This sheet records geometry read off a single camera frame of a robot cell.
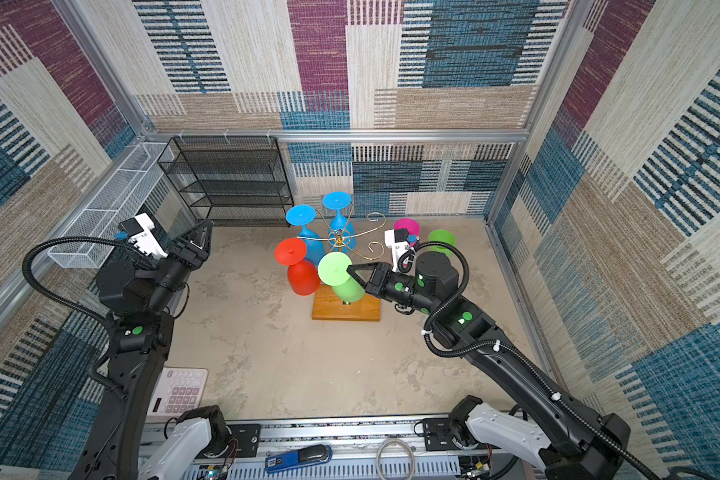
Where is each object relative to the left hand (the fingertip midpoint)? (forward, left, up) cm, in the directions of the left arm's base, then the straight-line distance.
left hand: (206, 221), depth 63 cm
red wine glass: (-1, -17, -19) cm, 26 cm away
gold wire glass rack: (+4, -27, -10) cm, 29 cm away
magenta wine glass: (+22, -48, -26) cm, 59 cm away
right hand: (-10, -29, -7) cm, 32 cm away
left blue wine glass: (+10, -18, -8) cm, 22 cm away
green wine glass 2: (+17, -58, -24) cm, 65 cm away
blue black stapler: (-37, -18, -41) cm, 58 cm away
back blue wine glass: (+15, -27, -8) cm, 32 cm away
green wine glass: (-8, -26, -7) cm, 28 cm away
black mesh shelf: (+44, +14, -23) cm, 51 cm away
